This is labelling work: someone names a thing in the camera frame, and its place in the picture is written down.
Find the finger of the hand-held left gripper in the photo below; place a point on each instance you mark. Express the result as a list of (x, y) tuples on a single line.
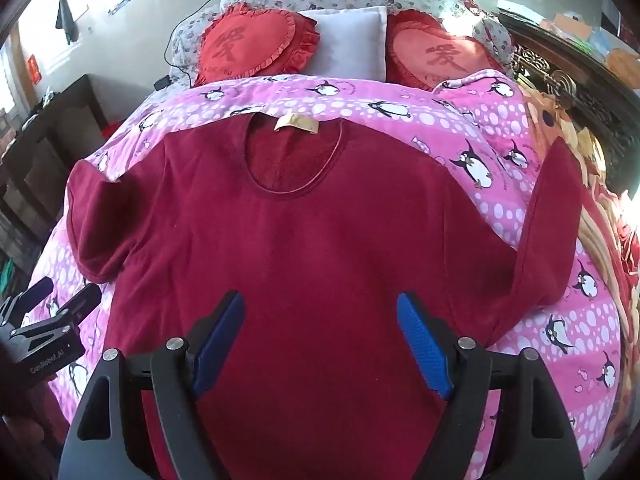
[(37, 292), (80, 305)]

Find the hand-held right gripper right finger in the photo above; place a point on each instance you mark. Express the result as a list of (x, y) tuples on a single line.
[(422, 345)]

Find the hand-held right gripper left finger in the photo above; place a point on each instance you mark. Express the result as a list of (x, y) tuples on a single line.
[(220, 345)]

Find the dark red fleece shirt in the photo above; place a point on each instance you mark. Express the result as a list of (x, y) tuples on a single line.
[(320, 240)]

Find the green cloth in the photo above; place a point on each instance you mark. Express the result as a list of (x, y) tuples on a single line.
[(5, 272)]

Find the dark wooden cabinet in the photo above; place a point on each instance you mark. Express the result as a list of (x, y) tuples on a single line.
[(55, 130)]

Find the window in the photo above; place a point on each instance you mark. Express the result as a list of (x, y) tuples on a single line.
[(7, 95)]

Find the yellow red floral blanket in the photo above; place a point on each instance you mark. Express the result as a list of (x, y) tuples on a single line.
[(605, 220)]

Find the pink penguin print blanket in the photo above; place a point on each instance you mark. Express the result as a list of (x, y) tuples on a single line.
[(400, 110)]

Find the black charger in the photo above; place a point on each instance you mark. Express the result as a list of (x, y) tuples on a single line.
[(162, 82)]

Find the dark hanging jacket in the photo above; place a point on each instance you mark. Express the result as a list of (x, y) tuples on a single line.
[(67, 20)]

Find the red heart pillow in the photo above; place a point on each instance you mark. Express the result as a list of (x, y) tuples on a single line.
[(440, 55), (250, 42)]

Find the carved wooden headboard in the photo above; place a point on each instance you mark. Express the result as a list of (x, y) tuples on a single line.
[(590, 85)]

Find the white pillow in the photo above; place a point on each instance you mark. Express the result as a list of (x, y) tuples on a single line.
[(350, 42)]

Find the red wall sticker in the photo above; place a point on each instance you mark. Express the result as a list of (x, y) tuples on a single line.
[(34, 67)]

